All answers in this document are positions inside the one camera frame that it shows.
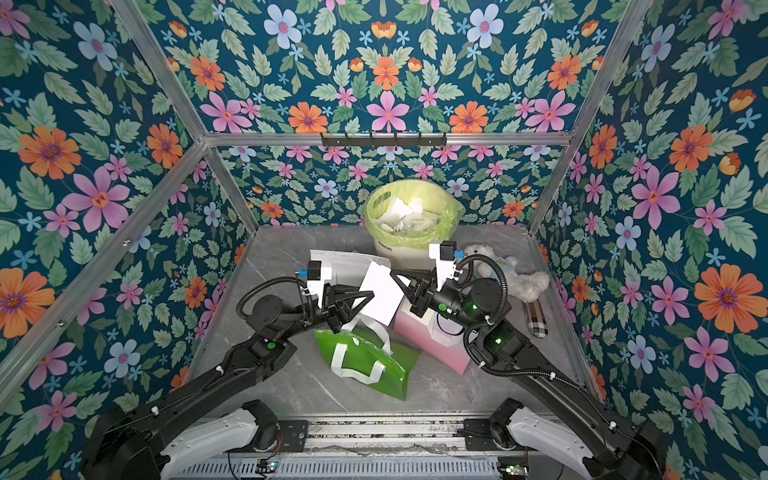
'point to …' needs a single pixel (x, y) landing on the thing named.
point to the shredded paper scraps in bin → (401, 216)
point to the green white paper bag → (361, 352)
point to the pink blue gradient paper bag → (437, 336)
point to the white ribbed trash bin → (403, 259)
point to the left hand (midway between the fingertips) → (371, 297)
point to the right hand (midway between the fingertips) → (400, 266)
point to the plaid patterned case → (536, 319)
